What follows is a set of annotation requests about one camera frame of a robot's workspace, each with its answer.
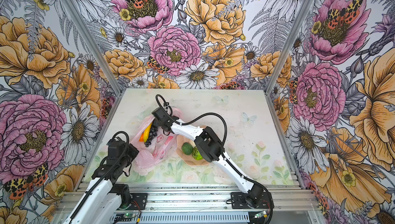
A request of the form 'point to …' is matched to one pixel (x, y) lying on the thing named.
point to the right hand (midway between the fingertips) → (162, 121)
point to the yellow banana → (146, 132)
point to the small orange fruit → (141, 137)
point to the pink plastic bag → (161, 149)
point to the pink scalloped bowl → (188, 159)
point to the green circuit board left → (125, 215)
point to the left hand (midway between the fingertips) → (137, 152)
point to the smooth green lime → (186, 148)
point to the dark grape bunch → (153, 133)
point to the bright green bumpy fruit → (196, 153)
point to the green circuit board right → (262, 214)
